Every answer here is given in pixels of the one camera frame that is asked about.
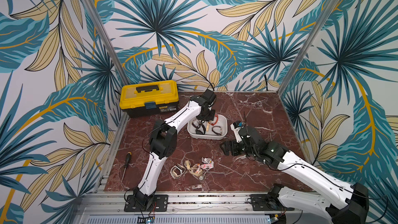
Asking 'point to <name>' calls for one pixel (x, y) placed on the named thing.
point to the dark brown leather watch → (221, 131)
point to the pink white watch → (207, 163)
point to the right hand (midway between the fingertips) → (227, 143)
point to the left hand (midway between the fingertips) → (210, 120)
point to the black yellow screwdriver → (127, 161)
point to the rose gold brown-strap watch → (195, 123)
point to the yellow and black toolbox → (150, 98)
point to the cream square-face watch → (207, 127)
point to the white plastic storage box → (216, 129)
